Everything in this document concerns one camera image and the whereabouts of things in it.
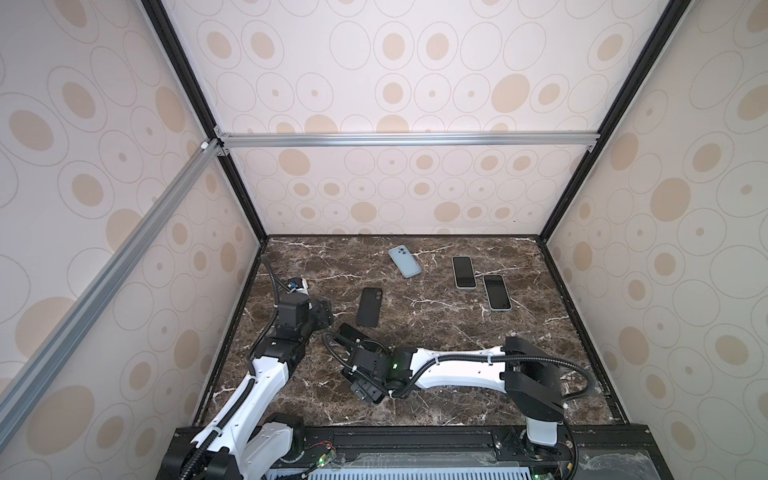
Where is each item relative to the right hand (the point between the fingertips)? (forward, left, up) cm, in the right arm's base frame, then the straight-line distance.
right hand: (370, 376), depth 82 cm
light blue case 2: (+38, -29, -4) cm, 48 cm away
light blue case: (+45, -11, -4) cm, 46 cm away
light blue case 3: (+31, -46, -3) cm, 55 cm away
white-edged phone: (+40, -33, -6) cm, 52 cm away
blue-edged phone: (+29, -43, -4) cm, 52 cm away
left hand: (+17, +11, +13) cm, 24 cm away
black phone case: (+24, +1, -4) cm, 25 cm away
